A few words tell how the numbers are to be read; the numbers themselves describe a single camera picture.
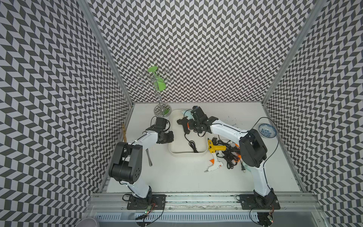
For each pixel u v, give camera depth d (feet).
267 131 3.25
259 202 2.10
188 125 2.99
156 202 2.34
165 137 2.71
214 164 2.77
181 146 3.09
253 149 1.75
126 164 1.49
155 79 3.00
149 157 2.91
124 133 3.34
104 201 4.53
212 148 2.90
